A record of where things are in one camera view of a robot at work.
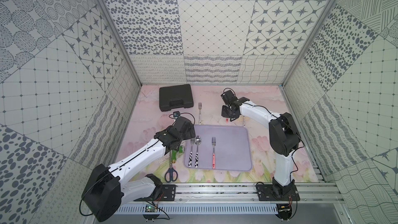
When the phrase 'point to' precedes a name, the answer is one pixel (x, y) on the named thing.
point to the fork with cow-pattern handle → (190, 155)
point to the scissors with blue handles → (171, 169)
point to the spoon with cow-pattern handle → (197, 140)
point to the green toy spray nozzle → (174, 154)
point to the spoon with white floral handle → (244, 122)
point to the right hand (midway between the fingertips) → (227, 115)
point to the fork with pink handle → (213, 159)
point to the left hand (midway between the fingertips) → (186, 127)
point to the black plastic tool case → (175, 97)
